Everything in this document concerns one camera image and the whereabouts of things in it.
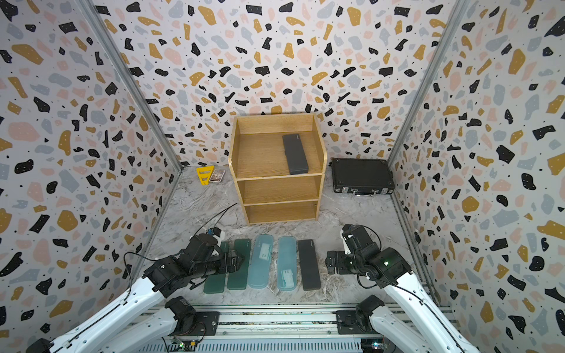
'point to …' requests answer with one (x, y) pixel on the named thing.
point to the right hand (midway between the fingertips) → (337, 262)
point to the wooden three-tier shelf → (257, 157)
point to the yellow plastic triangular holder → (204, 173)
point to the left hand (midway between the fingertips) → (238, 260)
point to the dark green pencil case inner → (238, 280)
